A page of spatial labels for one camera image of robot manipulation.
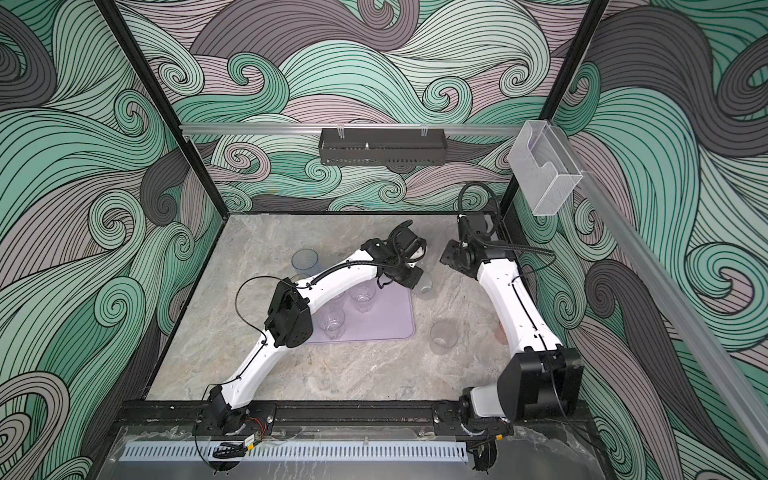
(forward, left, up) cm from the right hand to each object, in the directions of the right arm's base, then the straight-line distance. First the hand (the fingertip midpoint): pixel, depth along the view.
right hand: (454, 257), depth 82 cm
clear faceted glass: (-3, +27, -18) cm, 32 cm away
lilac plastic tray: (-8, +25, -19) cm, 33 cm away
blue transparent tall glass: (+5, +46, -9) cm, 47 cm away
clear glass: (-2, +7, -14) cm, 16 cm away
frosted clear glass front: (-18, +3, -14) cm, 22 cm away
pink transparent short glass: (-17, -13, -14) cm, 26 cm away
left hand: (-1, +10, -10) cm, 14 cm away
